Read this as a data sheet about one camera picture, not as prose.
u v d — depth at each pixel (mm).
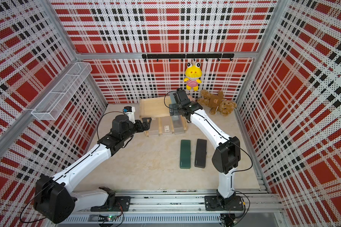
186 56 885
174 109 773
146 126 718
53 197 392
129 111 688
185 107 596
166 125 1041
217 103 1112
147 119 735
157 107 923
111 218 690
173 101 912
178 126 1051
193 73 912
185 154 912
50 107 690
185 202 753
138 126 699
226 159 488
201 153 919
